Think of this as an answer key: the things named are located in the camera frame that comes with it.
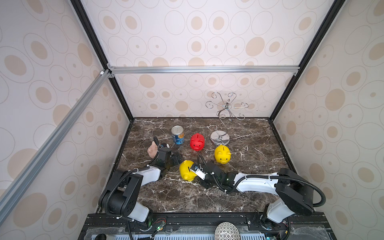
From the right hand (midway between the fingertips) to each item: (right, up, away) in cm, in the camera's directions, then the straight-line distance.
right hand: (202, 172), depth 86 cm
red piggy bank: (-3, +17, +10) cm, 20 cm away
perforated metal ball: (+11, -24, -15) cm, 30 cm away
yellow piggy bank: (+13, +10, +4) cm, 16 cm away
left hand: (-12, +8, +7) cm, 16 cm away
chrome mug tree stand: (+14, +20, +20) cm, 32 cm away
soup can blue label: (-15, +21, +12) cm, 29 cm away
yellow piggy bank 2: (-9, +1, -4) cm, 10 cm away
